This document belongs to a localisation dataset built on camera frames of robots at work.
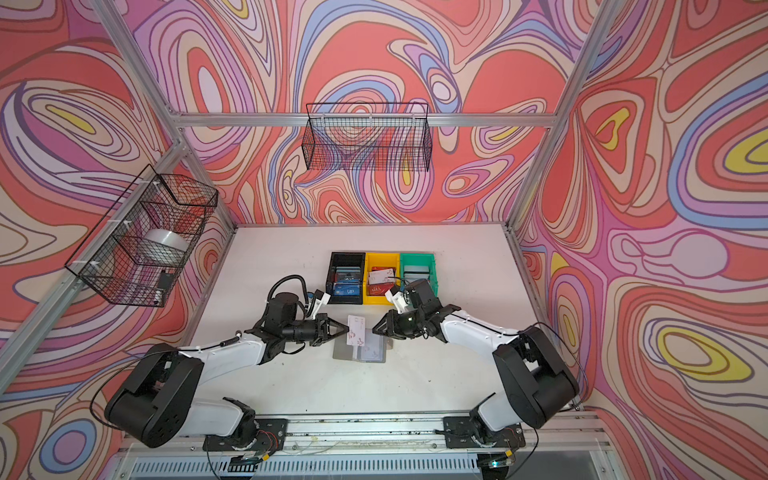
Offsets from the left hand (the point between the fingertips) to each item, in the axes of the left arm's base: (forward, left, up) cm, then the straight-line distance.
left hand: (349, 330), depth 81 cm
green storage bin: (+28, -22, -4) cm, 36 cm away
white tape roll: (+11, +43, +24) cm, 50 cm away
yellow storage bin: (+28, -8, -3) cm, 29 cm away
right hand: (-1, -8, -3) cm, 9 cm away
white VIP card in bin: (+23, -8, -8) cm, 26 cm away
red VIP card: (+18, -8, -8) cm, 21 cm away
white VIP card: (0, -2, -1) cm, 2 cm away
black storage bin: (+23, +4, -8) cm, 24 cm away
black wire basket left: (+12, +53, +20) cm, 57 cm away
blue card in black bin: (+18, +3, -8) cm, 20 cm away
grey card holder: (-2, -7, -8) cm, 11 cm away
